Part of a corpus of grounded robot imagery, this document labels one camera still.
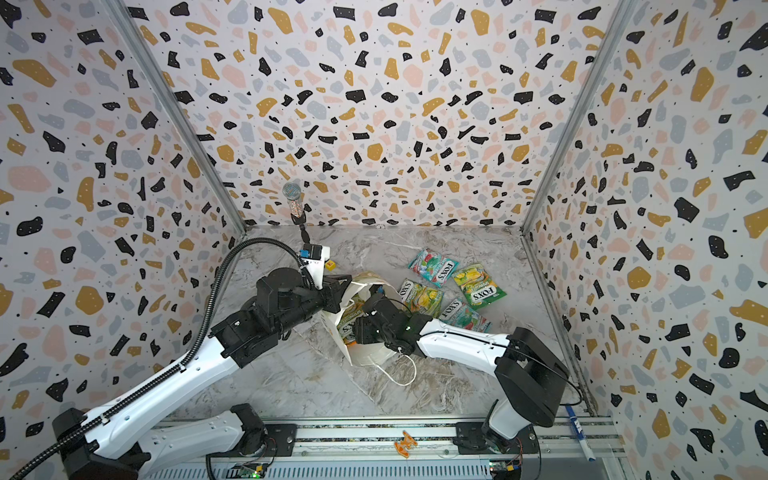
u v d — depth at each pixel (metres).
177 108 0.86
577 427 0.75
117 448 0.39
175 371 0.43
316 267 0.60
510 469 0.72
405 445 0.73
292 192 0.87
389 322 0.63
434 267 1.06
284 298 0.51
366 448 0.73
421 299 0.97
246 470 0.70
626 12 0.71
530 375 0.44
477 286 1.02
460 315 0.94
